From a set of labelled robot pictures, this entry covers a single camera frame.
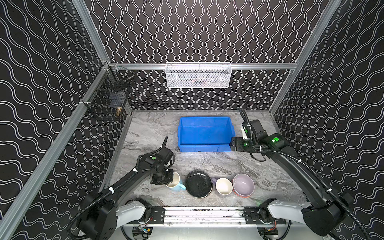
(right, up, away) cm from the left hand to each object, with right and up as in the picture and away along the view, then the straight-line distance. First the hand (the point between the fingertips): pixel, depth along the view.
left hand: (171, 181), depth 79 cm
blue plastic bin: (+20, +23, +28) cm, 42 cm away
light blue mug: (+3, 0, -5) cm, 5 cm away
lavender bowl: (+39, -3, +2) cm, 39 cm away
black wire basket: (-41, +44, +14) cm, 62 cm away
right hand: (+34, +20, -2) cm, 40 cm away
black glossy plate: (+15, -3, +4) cm, 16 cm away
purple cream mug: (+29, -4, +3) cm, 29 cm away
